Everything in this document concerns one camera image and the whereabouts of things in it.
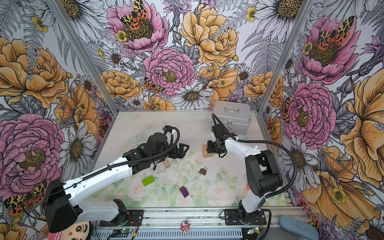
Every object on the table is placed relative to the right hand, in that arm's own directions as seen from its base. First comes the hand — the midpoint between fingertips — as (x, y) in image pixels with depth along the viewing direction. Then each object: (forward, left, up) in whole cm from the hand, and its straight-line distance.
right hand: (210, 153), depth 92 cm
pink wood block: (+1, +3, -2) cm, 4 cm away
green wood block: (-14, +36, -4) cm, 39 cm away
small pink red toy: (-36, +14, -1) cm, 39 cm away
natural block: (+5, +3, -2) cm, 6 cm away
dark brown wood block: (-9, +5, -5) cm, 11 cm away
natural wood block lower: (-5, +26, -2) cm, 27 cm away
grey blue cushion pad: (-38, -39, -4) cm, 55 cm away
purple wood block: (-19, +16, -5) cm, 26 cm away
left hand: (-6, +16, +14) cm, 22 cm away
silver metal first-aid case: (+22, -19, +8) cm, 30 cm away
